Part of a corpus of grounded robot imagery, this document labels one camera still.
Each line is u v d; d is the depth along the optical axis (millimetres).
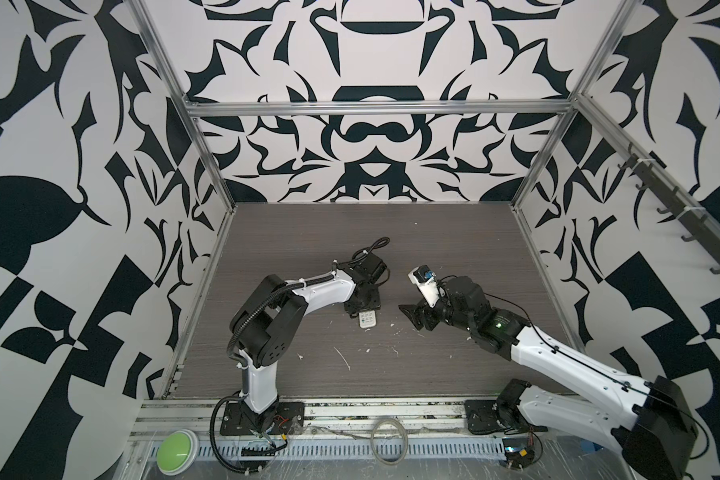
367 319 888
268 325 483
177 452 695
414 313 686
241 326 516
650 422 392
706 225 554
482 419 741
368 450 649
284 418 729
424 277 666
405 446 703
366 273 741
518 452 709
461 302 592
